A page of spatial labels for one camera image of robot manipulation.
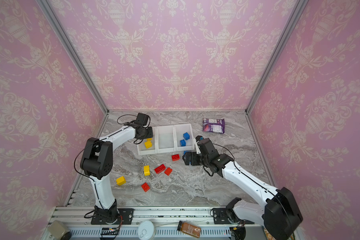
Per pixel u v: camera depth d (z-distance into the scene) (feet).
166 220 2.43
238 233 2.34
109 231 2.39
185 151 3.18
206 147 2.01
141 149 3.25
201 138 2.43
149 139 3.18
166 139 3.38
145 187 2.72
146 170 2.92
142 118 2.64
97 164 1.72
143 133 2.69
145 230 2.17
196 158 2.36
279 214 1.28
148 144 3.22
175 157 3.06
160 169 2.93
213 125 3.58
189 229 2.21
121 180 2.75
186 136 3.38
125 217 2.44
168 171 2.94
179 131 3.39
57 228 2.27
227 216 2.20
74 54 2.85
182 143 3.22
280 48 2.72
